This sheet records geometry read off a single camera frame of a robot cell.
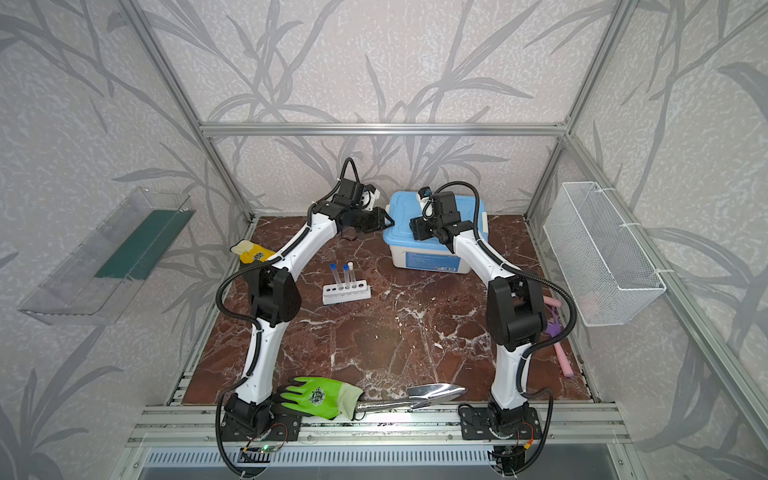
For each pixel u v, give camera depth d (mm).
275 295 590
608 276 608
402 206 1008
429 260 971
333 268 886
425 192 827
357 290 946
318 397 766
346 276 906
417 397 775
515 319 517
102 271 651
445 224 724
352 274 896
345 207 749
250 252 1054
